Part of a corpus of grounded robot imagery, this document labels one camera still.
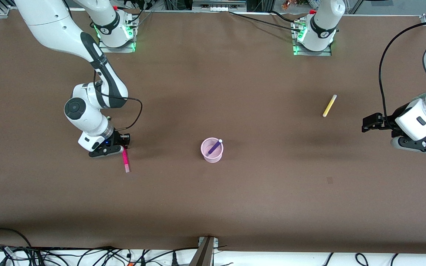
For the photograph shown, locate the tangled black cable bundle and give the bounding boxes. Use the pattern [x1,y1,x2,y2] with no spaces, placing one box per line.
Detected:
[0,245,199,266]

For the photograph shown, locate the grey metal camera post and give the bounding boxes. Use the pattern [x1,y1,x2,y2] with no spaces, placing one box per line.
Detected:
[190,236,219,266]

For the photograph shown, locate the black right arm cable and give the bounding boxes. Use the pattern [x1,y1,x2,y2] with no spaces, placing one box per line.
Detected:
[94,70,143,130]

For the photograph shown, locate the purple marker pen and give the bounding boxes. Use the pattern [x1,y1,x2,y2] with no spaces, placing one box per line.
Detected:
[208,139,223,155]

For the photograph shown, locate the long black table cable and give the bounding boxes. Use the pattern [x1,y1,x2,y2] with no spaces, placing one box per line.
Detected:
[229,11,304,33]

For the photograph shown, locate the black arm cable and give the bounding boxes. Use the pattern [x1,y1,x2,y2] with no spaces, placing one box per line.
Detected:
[379,21,426,122]
[94,70,143,130]

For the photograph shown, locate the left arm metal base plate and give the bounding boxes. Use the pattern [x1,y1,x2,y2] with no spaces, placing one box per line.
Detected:
[293,41,332,57]

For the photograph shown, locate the pink pen holder cup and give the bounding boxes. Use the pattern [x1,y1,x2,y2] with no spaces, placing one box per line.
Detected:
[200,137,224,163]

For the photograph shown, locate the yellow highlighter pen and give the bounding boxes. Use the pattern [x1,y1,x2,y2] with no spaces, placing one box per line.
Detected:
[322,94,337,118]

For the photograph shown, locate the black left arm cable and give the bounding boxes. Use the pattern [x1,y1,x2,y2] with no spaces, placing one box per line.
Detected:
[379,21,426,122]

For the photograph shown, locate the black looped floor cable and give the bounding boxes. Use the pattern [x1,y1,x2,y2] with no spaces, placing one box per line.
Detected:
[0,228,33,255]

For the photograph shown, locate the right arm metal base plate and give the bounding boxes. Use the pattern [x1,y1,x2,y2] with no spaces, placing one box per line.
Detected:
[98,37,137,54]

